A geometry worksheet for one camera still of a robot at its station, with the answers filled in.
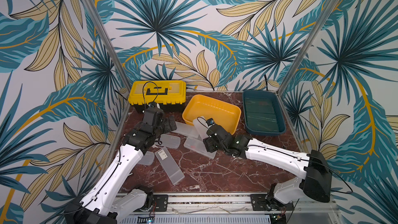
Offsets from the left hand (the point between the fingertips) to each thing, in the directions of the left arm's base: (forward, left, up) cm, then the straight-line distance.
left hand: (166, 124), depth 76 cm
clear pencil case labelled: (-13, 0, -21) cm, 25 cm away
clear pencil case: (+1, +2, -21) cm, 21 cm away
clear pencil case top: (+8, -8, -18) cm, 22 cm away
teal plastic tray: (+24, -60, -20) cm, 68 cm away
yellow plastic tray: (+24, -30, -21) cm, 44 cm away
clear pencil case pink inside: (-2, -15, -20) cm, 26 cm away
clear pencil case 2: (-10, +12, -21) cm, 26 cm away
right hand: (-3, -21, -8) cm, 23 cm away
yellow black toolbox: (+25, +2, -6) cm, 25 cm away
